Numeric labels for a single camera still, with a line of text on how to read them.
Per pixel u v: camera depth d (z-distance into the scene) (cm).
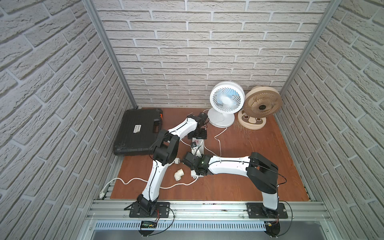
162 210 74
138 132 95
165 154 59
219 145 92
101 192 81
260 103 90
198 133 87
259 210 73
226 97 88
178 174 83
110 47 85
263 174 48
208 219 73
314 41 80
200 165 63
